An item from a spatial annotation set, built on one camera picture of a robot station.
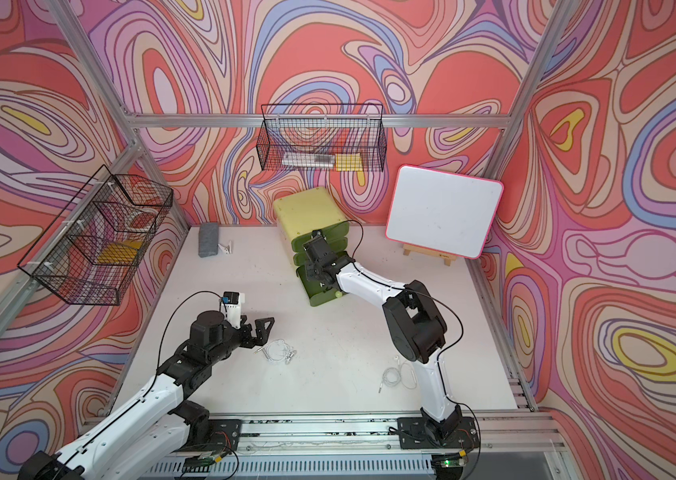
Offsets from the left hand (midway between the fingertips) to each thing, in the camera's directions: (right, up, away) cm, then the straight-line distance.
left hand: (263, 319), depth 82 cm
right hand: (+15, +13, +14) cm, 24 cm away
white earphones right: (+38, -17, +2) cm, 42 cm away
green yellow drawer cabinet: (+9, +31, +11) cm, 34 cm away
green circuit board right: (+49, -32, -11) cm, 60 cm away
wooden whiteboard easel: (+60, +17, +23) cm, 67 cm away
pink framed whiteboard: (+56, +33, +18) cm, 67 cm away
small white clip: (-21, +20, +29) cm, 41 cm away
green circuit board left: (-13, -33, -10) cm, 37 cm away
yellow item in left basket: (-33, +18, -10) cm, 39 cm away
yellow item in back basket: (+24, +47, +9) cm, 53 cm away
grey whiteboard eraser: (-29, +24, +30) cm, 48 cm away
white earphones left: (+3, -11, +6) cm, 13 cm away
